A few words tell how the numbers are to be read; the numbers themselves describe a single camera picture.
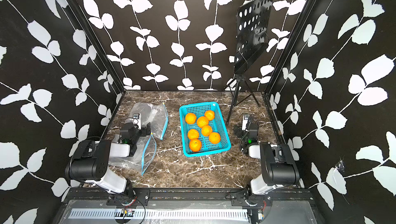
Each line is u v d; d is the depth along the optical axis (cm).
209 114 101
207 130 92
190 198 76
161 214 70
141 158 82
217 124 103
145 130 87
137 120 77
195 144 86
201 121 97
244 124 83
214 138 91
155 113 105
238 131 86
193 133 91
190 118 97
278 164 46
